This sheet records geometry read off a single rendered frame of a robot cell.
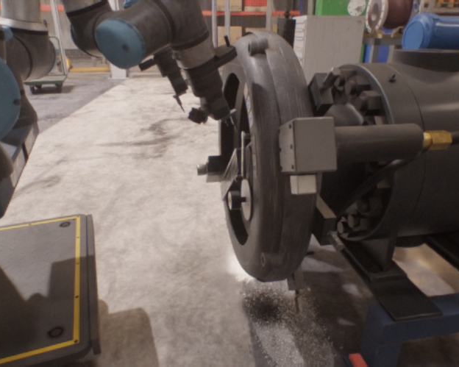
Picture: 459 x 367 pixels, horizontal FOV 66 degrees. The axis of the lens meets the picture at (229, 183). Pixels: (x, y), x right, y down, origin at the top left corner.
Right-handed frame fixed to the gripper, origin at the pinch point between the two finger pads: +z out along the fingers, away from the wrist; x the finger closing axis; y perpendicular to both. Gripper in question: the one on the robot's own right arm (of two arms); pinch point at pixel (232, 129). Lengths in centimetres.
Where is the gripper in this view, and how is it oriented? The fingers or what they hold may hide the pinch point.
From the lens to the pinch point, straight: 94.2
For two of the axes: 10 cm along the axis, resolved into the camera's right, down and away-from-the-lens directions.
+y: -8.1, 5.3, -2.3
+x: 5.0, 4.5, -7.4
